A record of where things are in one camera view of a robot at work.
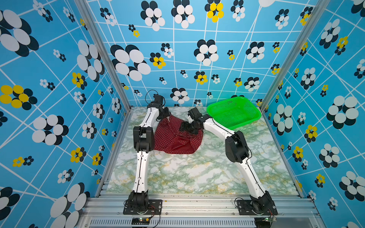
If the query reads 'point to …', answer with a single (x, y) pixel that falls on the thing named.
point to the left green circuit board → (140, 221)
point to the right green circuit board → (264, 222)
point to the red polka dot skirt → (168, 138)
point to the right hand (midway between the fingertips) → (184, 129)
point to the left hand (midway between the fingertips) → (168, 112)
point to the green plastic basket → (234, 112)
